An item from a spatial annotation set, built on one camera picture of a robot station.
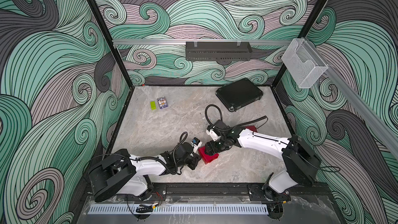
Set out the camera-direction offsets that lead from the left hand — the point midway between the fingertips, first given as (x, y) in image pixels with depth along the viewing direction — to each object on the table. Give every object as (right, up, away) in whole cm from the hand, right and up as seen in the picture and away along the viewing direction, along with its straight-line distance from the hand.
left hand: (201, 156), depth 83 cm
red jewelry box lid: (+33, +13, +12) cm, 37 cm away
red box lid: (+3, 0, -3) cm, 4 cm away
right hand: (+4, +3, 0) cm, 5 cm away
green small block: (-33, +27, +24) cm, 49 cm away
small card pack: (-27, +29, +25) cm, 47 cm away
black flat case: (+29, +35, +29) cm, 54 cm away
